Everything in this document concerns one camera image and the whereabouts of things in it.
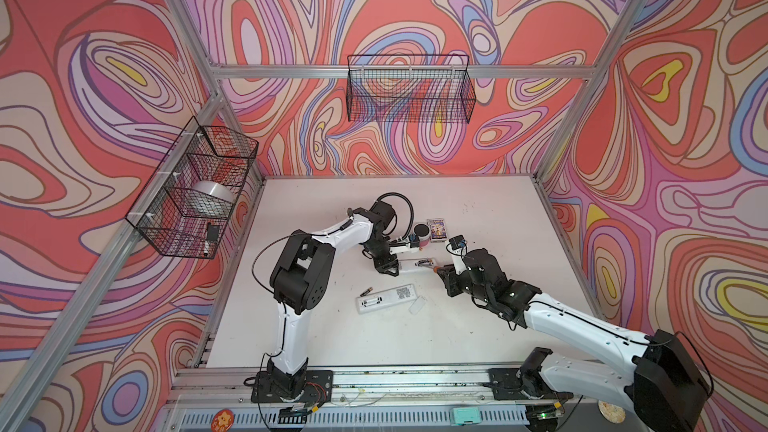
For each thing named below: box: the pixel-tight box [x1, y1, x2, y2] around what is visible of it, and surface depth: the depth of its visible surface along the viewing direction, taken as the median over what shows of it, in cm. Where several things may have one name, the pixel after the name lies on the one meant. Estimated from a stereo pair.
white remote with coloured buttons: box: [398, 257, 437, 268], surface depth 95 cm
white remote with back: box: [355, 283, 418, 315], surface depth 88 cm
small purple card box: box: [426, 218, 448, 243], surface depth 104 cm
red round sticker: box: [211, 408, 235, 432], surface depth 70 cm
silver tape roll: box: [181, 180, 234, 218], surface depth 74 cm
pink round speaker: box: [413, 222, 431, 248], surface depth 98 cm
